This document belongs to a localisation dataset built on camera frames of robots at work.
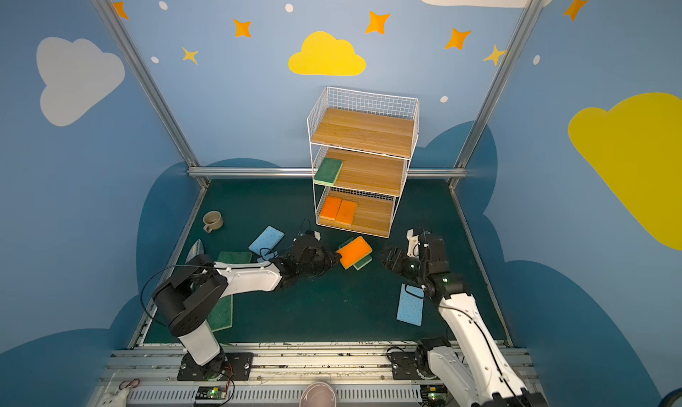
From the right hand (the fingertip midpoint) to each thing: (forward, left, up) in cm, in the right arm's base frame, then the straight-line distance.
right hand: (393, 257), depth 80 cm
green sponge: (+3, +9, -12) cm, 15 cm away
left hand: (+5, +14, -6) cm, 16 cm away
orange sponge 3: (+6, +12, -9) cm, 16 cm away
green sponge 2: (+3, +54, -11) cm, 56 cm away
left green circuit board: (-36, +49, -16) cm, 63 cm away
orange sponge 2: (+27, +16, -13) cm, 34 cm away
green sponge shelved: (+26, +22, +10) cm, 36 cm away
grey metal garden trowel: (+6, +71, -13) cm, 72 cm away
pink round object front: (-35, +20, -14) cm, 42 cm away
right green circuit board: (-33, -12, -17) cm, 39 cm away
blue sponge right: (-10, -7, -15) cm, 19 cm away
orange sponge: (+29, +23, -13) cm, 40 cm away
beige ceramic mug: (+19, +69, -12) cm, 73 cm away
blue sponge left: (+13, +45, -15) cm, 49 cm away
